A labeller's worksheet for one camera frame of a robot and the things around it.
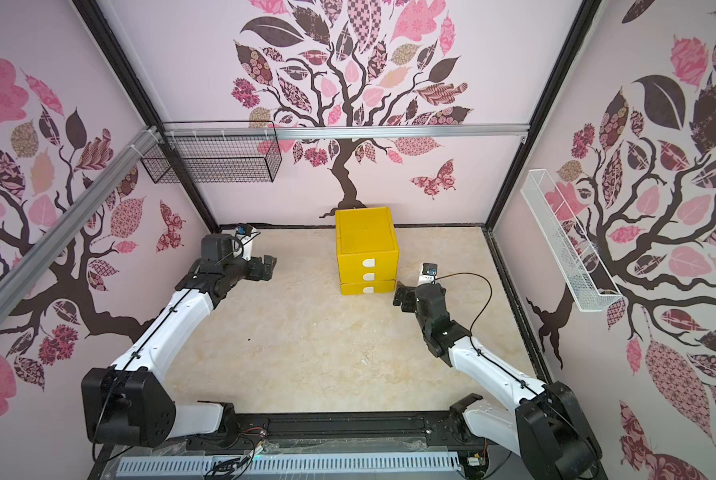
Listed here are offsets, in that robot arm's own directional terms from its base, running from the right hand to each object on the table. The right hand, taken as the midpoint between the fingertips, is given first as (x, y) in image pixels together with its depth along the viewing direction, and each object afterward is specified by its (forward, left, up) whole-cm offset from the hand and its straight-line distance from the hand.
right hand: (412, 286), depth 85 cm
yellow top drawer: (+6, +12, +5) cm, 14 cm away
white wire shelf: (-9, -36, +17) cm, 41 cm away
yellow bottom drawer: (+5, +13, -8) cm, 16 cm away
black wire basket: (+40, +64, +21) cm, 78 cm away
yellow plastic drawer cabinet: (+16, +14, +7) cm, 23 cm away
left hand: (+6, +45, +6) cm, 46 cm away
